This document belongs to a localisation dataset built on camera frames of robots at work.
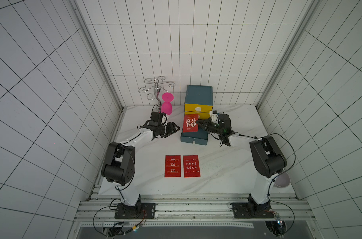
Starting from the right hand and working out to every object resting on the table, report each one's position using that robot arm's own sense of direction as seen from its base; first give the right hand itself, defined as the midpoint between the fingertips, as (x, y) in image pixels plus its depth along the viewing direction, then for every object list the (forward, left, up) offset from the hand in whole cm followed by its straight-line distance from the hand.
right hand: (197, 118), depth 91 cm
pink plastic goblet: (+8, +21, +2) cm, 22 cm away
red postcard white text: (-26, +14, -16) cm, 34 cm away
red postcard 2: (-25, +3, -16) cm, 30 cm away
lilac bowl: (-30, -48, -14) cm, 58 cm away
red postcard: (-2, +5, -2) cm, 6 cm away
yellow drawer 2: (+6, -3, -3) cm, 7 cm away
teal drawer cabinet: (+16, -1, +6) cm, 17 cm away
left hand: (-7, +13, -5) cm, 16 cm away
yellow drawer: (+6, +1, +4) cm, 7 cm away
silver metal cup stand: (+14, +27, +12) cm, 33 cm away
